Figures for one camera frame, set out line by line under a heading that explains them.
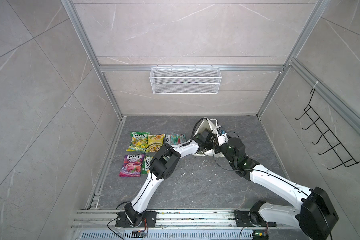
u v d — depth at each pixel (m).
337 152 0.64
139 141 0.99
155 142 0.98
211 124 0.80
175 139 1.01
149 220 0.73
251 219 0.65
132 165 0.90
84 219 0.75
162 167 0.59
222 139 0.68
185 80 1.00
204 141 0.80
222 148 0.70
